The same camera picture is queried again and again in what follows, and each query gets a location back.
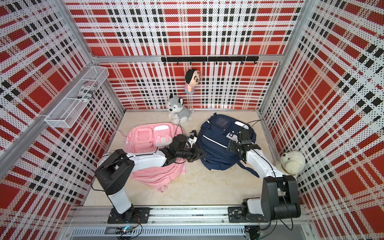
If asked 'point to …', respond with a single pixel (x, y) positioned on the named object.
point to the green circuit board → (124, 230)
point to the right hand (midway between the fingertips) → (236, 146)
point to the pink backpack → (150, 138)
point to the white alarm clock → (102, 160)
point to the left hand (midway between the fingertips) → (209, 154)
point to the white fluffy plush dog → (292, 162)
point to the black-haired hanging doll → (192, 78)
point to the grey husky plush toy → (177, 113)
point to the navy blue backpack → (215, 132)
